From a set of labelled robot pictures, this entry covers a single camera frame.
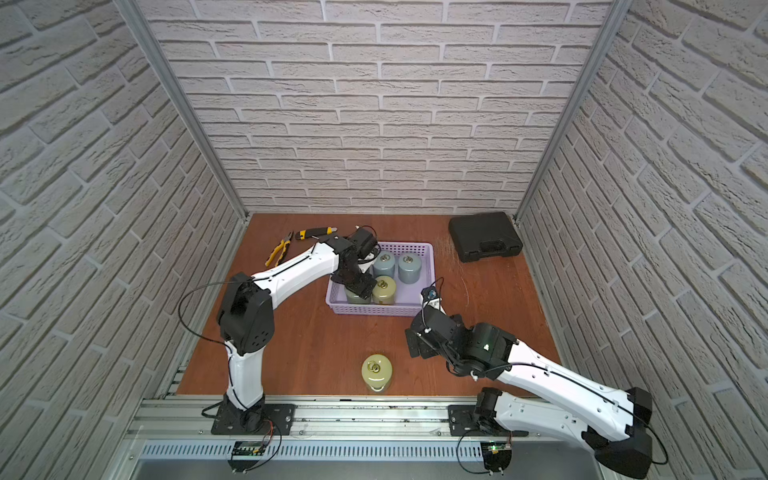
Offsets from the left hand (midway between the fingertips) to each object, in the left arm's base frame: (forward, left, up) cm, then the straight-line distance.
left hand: (363, 283), depth 89 cm
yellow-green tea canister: (-2, -6, 0) cm, 7 cm away
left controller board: (-40, +28, -13) cm, 51 cm away
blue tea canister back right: (+7, -15, -2) cm, 16 cm away
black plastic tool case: (+23, -43, -2) cm, 49 cm away
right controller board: (-43, -34, -9) cm, 56 cm away
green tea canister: (-5, +2, +1) cm, 6 cm away
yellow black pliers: (+23, +31, -9) cm, 39 cm away
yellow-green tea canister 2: (-26, -5, -1) cm, 26 cm away
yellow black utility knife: (+28, +24, -8) cm, 38 cm away
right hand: (-18, -18, +8) cm, 27 cm away
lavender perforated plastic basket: (+2, -14, -12) cm, 19 cm away
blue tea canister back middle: (+7, -6, 0) cm, 10 cm away
